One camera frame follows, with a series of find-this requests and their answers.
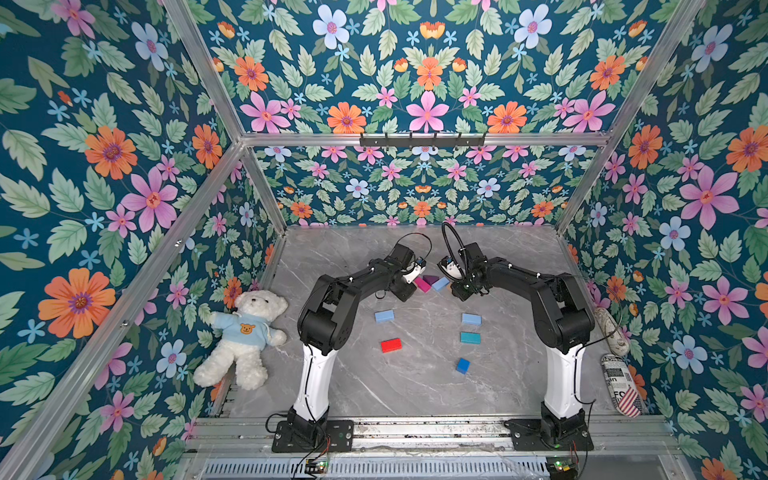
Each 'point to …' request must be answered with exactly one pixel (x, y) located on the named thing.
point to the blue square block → (463, 366)
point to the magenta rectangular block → (422, 284)
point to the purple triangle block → (430, 279)
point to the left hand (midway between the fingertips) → (408, 289)
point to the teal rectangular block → (470, 337)
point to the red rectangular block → (391, 345)
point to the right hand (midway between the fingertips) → (460, 288)
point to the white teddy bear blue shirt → (246, 333)
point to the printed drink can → (622, 384)
